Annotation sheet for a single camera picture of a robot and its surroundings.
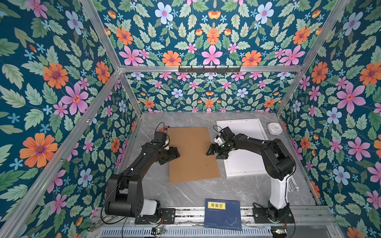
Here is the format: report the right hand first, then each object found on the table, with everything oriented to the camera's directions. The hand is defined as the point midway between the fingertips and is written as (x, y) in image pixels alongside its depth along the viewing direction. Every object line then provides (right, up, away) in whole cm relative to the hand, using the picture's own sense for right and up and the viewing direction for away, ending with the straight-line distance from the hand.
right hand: (210, 155), depth 93 cm
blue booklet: (+5, -27, -18) cm, 33 cm away
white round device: (+48, +17, +12) cm, 52 cm away
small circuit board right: (+32, -32, -23) cm, 51 cm away
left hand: (-19, +3, -8) cm, 21 cm away
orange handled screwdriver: (-32, +17, +13) cm, 39 cm away
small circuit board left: (-27, -32, -23) cm, 48 cm away
